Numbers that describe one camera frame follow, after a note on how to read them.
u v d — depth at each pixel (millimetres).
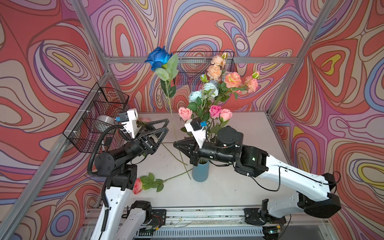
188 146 459
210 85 606
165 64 383
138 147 428
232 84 660
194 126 422
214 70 702
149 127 509
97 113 801
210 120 648
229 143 375
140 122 1113
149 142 415
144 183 820
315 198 397
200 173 876
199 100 615
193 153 431
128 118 430
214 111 594
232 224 719
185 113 587
